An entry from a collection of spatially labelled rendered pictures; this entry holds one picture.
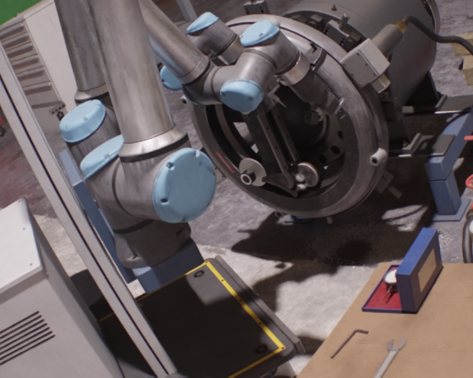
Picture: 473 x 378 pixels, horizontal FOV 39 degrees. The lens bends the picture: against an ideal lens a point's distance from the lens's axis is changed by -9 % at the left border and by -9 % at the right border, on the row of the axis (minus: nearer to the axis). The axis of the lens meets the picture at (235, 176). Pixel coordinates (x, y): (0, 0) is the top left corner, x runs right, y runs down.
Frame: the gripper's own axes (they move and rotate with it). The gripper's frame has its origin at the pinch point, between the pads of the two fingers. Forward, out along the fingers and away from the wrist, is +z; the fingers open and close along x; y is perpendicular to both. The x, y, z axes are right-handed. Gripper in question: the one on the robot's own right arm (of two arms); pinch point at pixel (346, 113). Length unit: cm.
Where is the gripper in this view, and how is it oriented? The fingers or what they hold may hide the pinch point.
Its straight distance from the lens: 191.1
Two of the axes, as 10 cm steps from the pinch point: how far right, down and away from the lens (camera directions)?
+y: -5.9, 8.0, -1.1
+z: 6.2, 5.4, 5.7
